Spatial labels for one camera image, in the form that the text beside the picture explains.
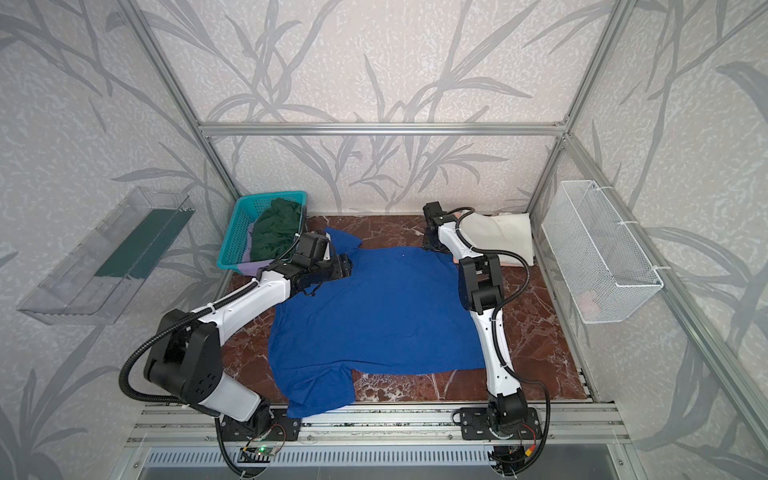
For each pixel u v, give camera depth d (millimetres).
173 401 467
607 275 608
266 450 704
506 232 1083
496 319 656
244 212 1138
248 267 919
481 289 658
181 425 751
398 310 988
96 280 642
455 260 1054
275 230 1079
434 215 906
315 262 712
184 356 439
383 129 933
